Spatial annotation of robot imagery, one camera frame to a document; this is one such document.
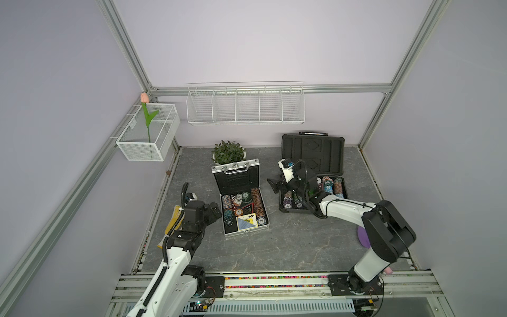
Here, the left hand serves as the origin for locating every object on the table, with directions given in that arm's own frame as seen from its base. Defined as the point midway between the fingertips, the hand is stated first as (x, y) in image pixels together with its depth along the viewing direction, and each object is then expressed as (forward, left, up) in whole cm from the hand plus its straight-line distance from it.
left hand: (209, 210), depth 83 cm
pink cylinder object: (-27, -69, -8) cm, 74 cm away
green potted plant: (+26, -8, +7) cm, 28 cm away
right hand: (+13, -29, +6) cm, 32 cm away
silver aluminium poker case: (+5, -14, -9) cm, 17 cm away
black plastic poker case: (+24, -52, -5) cm, 57 cm away
